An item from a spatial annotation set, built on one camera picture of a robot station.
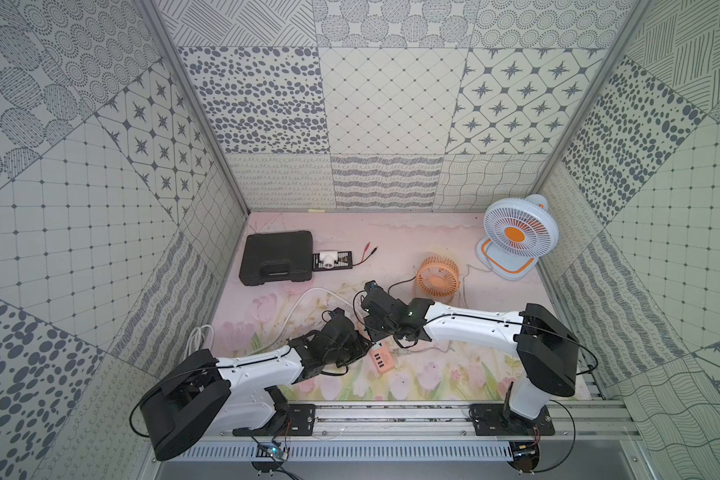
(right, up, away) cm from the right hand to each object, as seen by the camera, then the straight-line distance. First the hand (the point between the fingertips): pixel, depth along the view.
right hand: (375, 325), depth 84 cm
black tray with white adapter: (-15, +17, +17) cm, 28 cm away
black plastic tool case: (-35, +19, +14) cm, 42 cm away
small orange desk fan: (+20, +13, +7) cm, 25 cm away
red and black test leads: (-4, +20, +24) cm, 31 cm away
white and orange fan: (+43, +27, +2) cm, 50 cm away
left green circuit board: (-25, -26, -14) cm, 39 cm away
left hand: (0, -3, -1) cm, 4 cm away
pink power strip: (+2, -8, -2) cm, 9 cm away
